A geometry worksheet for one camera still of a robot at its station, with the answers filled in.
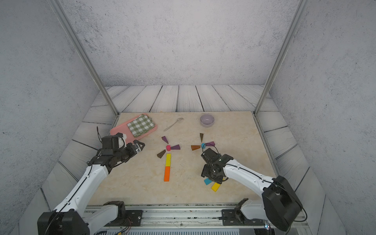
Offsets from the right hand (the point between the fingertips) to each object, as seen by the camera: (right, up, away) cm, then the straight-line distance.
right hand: (207, 176), depth 82 cm
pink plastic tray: (-61, +26, +31) cm, 73 cm away
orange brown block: (-7, +14, +17) cm, 23 cm away
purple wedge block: (-29, +19, +22) cm, 41 cm away
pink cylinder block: (-25, +14, +16) cm, 33 cm away
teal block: (0, -4, +4) cm, 6 cm away
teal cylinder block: (-1, +15, +17) cm, 22 cm away
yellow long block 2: (+5, -5, 0) cm, 7 cm away
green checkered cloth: (-47, +29, +30) cm, 62 cm away
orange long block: (-24, -1, +7) cm, 25 cm away
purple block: (+4, +16, +18) cm, 24 cm away
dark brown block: (-29, +10, +14) cm, 33 cm away
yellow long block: (-24, +6, +11) cm, 27 cm away
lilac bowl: (+3, +32, +30) cm, 44 cm away
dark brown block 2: (-2, +21, +22) cm, 31 cm away
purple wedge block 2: (-20, +14, +17) cm, 29 cm away
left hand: (-37, +17, 0) cm, 40 cm away
